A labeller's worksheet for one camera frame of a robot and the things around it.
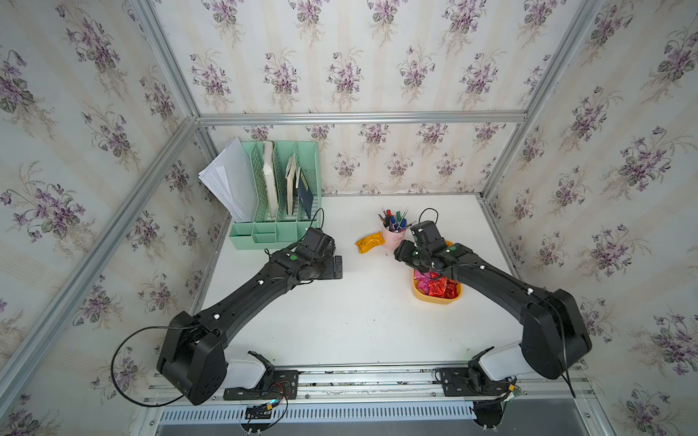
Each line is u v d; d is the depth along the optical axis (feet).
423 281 2.94
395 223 3.23
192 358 1.30
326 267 2.40
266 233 3.51
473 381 2.13
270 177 3.11
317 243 2.06
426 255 2.13
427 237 2.18
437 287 2.82
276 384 2.39
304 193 3.51
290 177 3.23
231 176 3.04
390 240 3.20
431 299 2.82
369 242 3.31
